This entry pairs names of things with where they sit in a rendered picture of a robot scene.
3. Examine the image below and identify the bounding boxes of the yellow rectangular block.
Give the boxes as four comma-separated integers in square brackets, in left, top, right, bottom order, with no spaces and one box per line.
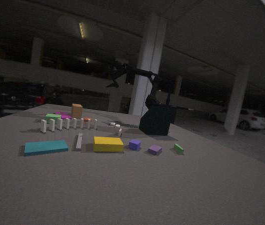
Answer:
[93,136,124,152]

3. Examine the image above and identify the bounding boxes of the purple flat block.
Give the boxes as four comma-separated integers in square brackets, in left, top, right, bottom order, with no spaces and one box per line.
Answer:
[148,144,162,156]
[54,112,72,119]

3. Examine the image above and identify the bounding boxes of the teal flat block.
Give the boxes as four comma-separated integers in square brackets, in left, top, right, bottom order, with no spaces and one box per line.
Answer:
[24,140,69,156]

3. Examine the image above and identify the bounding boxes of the green rectangular block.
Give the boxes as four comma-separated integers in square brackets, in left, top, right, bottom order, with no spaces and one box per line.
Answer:
[45,114,62,124]
[173,144,184,154]

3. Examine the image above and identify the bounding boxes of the small blue cube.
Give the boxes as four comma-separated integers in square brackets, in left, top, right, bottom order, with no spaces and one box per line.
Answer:
[128,139,141,150]

